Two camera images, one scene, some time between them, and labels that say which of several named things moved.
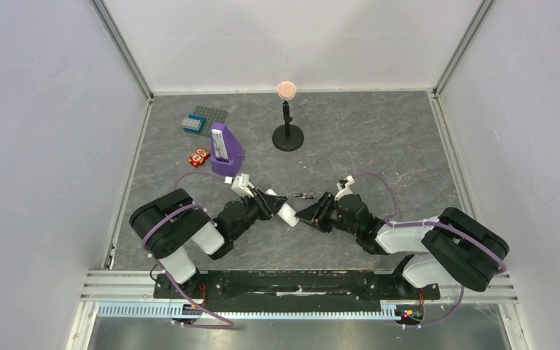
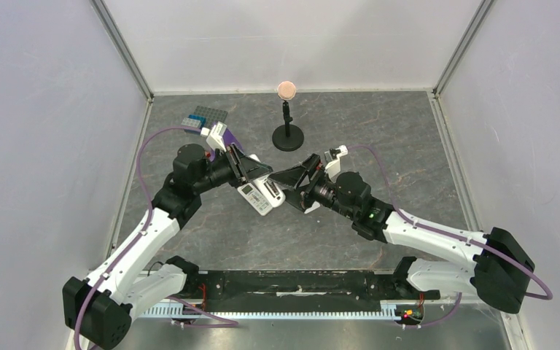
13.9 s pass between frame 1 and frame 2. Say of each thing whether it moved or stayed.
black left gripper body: moved
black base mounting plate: stayed
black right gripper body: moved
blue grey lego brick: stayed
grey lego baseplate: stayed
